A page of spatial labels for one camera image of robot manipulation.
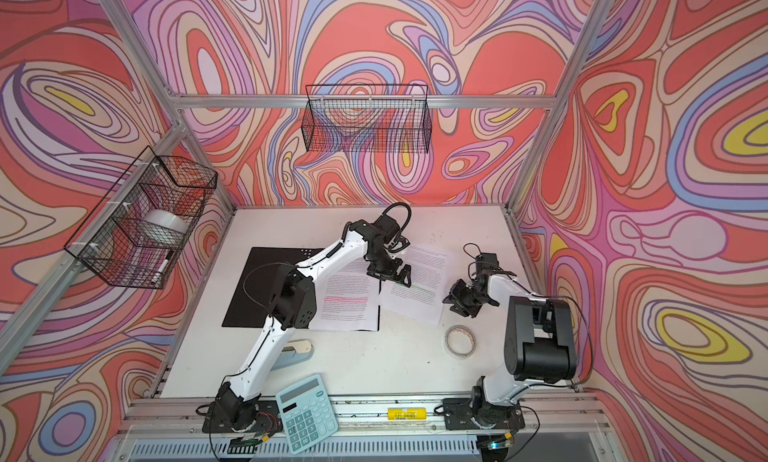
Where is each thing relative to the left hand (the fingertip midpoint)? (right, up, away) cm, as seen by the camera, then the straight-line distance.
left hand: (403, 279), depth 93 cm
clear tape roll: (+17, -17, -6) cm, 25 cm away
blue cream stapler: (-31, -18, -13) cm, 38 cm away
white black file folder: (-33, 0, -32) cm, 47 cm away
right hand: (+14, -8, -2) cm, 17 cm away
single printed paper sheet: (-18, -6, 0) cm, 19 cm away
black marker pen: (-60, +6, -21) cm, 64 cm away
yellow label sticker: (0, -30, -21) cm, 37 cm away
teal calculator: (-25, -30, -21) cm, 44 cm away
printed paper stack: (+7, -7, +2) cm, 10 cm away
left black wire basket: (-64, +15, -23) cm, 70 cm away
